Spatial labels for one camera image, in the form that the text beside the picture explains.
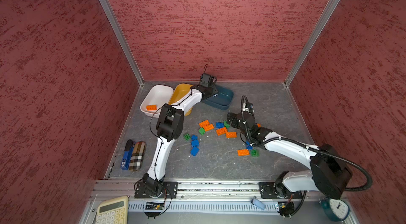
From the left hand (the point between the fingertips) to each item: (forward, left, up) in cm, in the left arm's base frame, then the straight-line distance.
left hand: (216, 92), depth 101 cm
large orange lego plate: (-19, +6, -10) cm, 23 cm away
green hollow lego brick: (-28, +17, -9) cm, 34 cm away
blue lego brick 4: (-35, +12, -10) cm, 38 cm away
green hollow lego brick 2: (-37, -21, -9) cm, 43 cm away
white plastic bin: (0, +41, -7) cm, 42 cm away
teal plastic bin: (+3, -5, -12) cm, 14 cm away
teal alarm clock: (-62, -52, -6) cm, 81 cm away
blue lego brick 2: (-28, +13, -9) cm, 32 cm away
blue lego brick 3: (-31, +12, -9) cm, 35 cm away
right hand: (-21, -9, +1) cm, 23 cm away
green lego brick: (-24, +9, -10) cm, 27 cm away
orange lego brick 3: (-36, -15, -9) cm, 40 cm away
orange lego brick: (-23, -4, -10) cm, 26 cm away
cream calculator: (-63, +46, -8) cm, 79 cm away
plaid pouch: (-38, +43, -8) cm, 58 cm away
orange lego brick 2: (-26, -9, -10) cm, 29 cm away
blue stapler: (-35, +48, -6) cm, 60 cm away
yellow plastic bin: (+6, +26, -6) cm, 27 cm away
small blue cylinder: (-60, -17, -7) cm, 63 cm away
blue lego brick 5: (-34, -19, -9) cm, 40 cm away
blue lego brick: (-20, -2, -8) cm, 22 cm away
